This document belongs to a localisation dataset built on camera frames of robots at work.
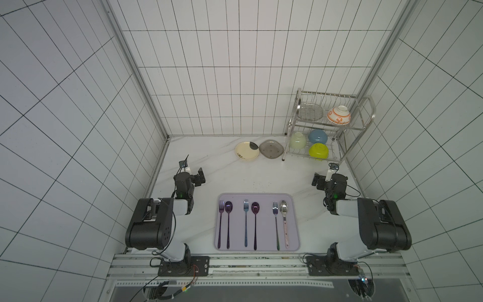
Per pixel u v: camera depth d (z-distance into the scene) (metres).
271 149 1.13
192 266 0.72
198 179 0.86
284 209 0.87
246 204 0.90
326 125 0.87
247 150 1.13
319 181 0.85
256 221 0.85
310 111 0.94
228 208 0.87
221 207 0.88
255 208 0.87
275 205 0.88
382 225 0.46
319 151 1.01
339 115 0.86
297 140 1.05
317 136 1.08
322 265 0.73
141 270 0.72
